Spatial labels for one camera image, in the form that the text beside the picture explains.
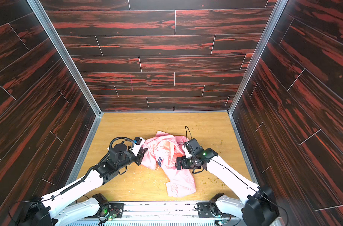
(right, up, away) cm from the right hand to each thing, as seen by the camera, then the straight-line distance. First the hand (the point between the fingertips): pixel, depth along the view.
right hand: (185, 163), depth 82 cm
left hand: (-22, +9, -3) cm, 24 cm away
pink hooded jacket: (-13, +8, -1) cm, 15 cm away
